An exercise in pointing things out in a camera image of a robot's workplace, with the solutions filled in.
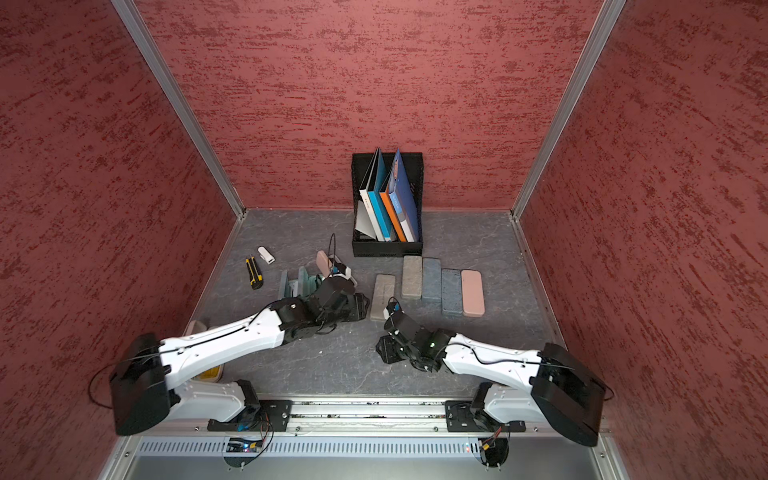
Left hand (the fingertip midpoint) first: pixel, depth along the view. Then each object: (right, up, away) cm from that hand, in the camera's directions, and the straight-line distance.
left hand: (360, 308), depth 80 cm
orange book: (+6, +32, +6) cm, 33 cm away
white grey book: (+1, +32, +7) cm, 33 cm away
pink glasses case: (+35, -2, +13) cm, 37 cm away
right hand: (+7, -13, +2) cm, 15 cm away
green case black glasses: (-19, +4, +16) cm, 26 cm away
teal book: (+5, +32, +7) cm, 34 cm away
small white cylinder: (-36, +13, +23) cm, 45 cm away
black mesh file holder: (+4, +16, +21) cm, 27 cm away
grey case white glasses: (-24, +4, +10) cm, 26 cm away
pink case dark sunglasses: (-14, +11, +19) cm, 26 cm away
